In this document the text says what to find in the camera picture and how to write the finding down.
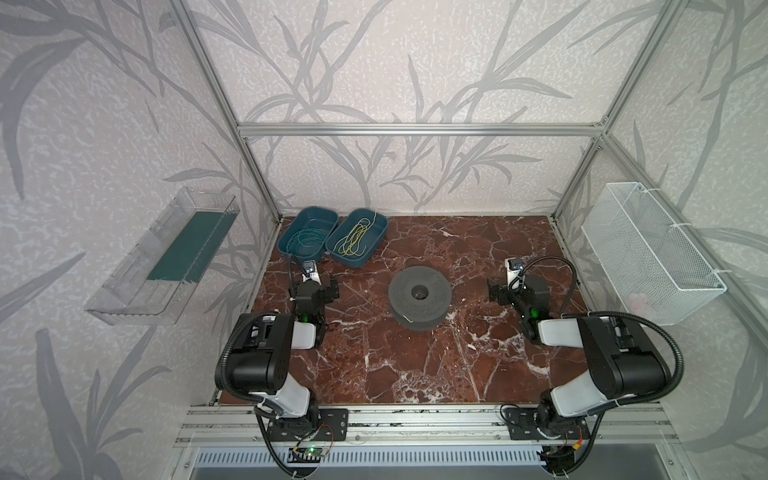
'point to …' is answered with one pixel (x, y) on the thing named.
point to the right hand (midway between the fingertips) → (505, 267)
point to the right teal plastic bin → (372, 239)
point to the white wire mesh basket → (654, 269)
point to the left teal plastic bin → (311, 217)
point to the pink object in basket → (636, 305)
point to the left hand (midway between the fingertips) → (319, 267)
